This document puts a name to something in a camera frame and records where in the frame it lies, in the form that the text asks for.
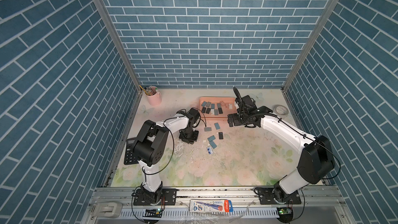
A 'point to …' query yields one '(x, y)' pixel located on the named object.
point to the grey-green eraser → (208, 104)
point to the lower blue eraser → (213, 144)
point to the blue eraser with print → (211, 138)
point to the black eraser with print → (221, 135)
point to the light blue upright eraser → (217, 126)
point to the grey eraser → (208, 129)
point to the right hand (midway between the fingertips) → (236, 119)
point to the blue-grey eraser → (203, 103)
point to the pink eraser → (222, 103)
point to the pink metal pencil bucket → (153, 96)
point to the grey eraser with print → (218, 105)
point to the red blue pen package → (211, 206)
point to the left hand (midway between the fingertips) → (195, 142)
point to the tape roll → (281, 110)
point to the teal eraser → (212, 106)
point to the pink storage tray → (215, 108)
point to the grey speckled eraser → (216, 112)
